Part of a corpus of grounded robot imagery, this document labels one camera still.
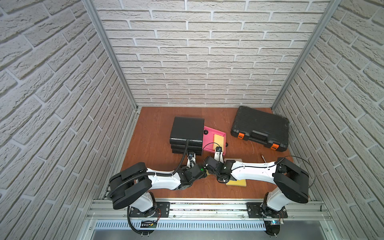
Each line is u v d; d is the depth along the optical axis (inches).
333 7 27.2
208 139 37.0
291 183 17.2
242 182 32.0
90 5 27.3
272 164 19.0
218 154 30.3
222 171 24.7
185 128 33.3
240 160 35.4
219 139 37.2
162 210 28.9
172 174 22.2
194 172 26.2
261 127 38.4
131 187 17.1
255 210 29.1
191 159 29.7
